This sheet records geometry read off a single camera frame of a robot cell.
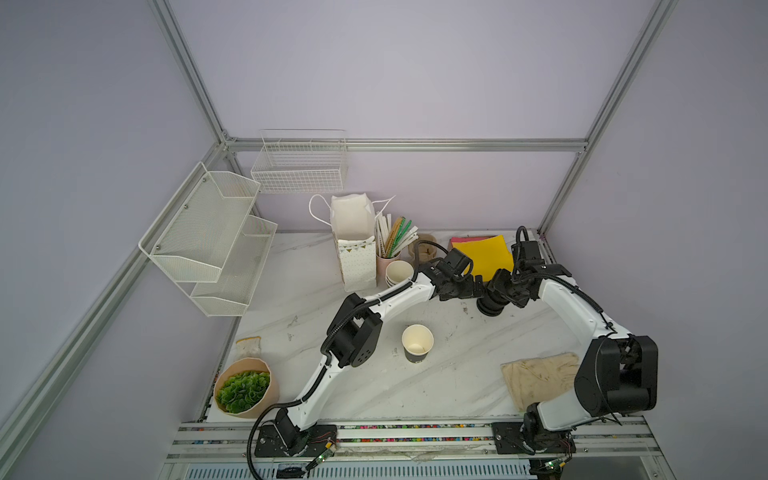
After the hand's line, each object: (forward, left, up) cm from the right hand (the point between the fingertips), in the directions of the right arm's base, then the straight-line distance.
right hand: (495, 286), depth 89 cm
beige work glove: (-23, -10, -13) cm, 29 cm away
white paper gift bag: (+24, +46, +6) cm, 52 cm away
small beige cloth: (-16, +75, -10) cm, 77 cm away
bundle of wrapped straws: (+19, +32, +2) cm, 37 cm away
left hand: (-1, +6, -2) cm, 7 cm away
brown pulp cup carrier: (+21, +19, -8) cm, 30 cm away
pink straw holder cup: (+12, +35, -5) cm, 38 cm away
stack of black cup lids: (-5, +1, +3) cm, 6 cm away
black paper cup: (-14, +24, -7) cm, 29 cm away
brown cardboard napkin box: (+26, +10, -7) cm, 29 cm away
